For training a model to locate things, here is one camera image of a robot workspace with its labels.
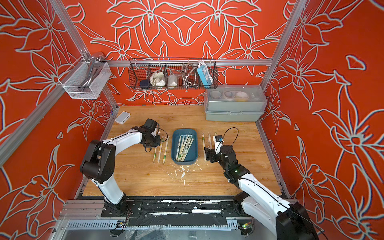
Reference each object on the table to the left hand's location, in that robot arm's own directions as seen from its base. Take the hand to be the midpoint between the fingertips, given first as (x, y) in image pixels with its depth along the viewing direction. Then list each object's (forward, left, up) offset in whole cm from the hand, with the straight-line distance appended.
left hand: (158, 142), depth 95 cm
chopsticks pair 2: (+1, -34, -3) cm, 34 cm away
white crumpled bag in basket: (+28, +1, +29) cm, 41 cm away
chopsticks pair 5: (-3, -4, +8) cm, 9 cm away
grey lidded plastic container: (+25, -50, +15) cm, 58 cm away
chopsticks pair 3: (+11, -38, -3) cm, 40 cm away
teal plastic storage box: (-8, -23, -2) cm, 24 cm away
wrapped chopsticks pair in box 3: (+3, -21, -2) cm, 21 cm away
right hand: (-7, -32, +10) cm, 34 cm away
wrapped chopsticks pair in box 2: (+2, -17, -2) cm, 17 cm away
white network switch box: (+20, +32, -1) cm, 38 cm away
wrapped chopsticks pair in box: (-7, -13, -2) cm, 15 cm away
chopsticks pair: (+7, -30, -3) cm, 31 cm away
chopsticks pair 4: (-6, -6, -2) cm, 8 cm away
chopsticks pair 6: (-9, 0, 0) cm, 9 cm away
